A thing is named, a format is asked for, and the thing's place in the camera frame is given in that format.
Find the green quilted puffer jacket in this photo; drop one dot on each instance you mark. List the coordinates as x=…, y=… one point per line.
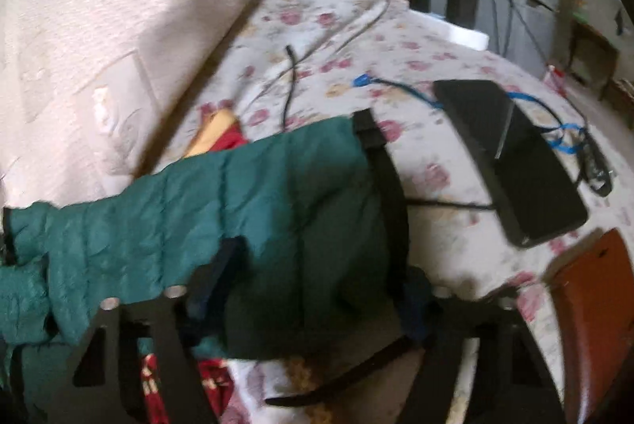
x=317, y=216

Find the black power adapter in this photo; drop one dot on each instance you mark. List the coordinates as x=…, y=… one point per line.
x=462, y=13

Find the black smartphone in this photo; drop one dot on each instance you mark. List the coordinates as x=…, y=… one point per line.
x=532, y=192

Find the white power strip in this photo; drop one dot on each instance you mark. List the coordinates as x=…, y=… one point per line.
x=470, y=38

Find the brown leather wallet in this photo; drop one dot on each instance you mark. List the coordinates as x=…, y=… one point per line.
x=593, y=297

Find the floral plush blanket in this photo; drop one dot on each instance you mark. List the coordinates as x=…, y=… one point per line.
x=296, y=62

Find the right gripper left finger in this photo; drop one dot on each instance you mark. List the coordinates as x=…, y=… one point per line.
x=104, y=382

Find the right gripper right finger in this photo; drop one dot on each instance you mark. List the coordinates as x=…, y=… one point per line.
x=511, y=380

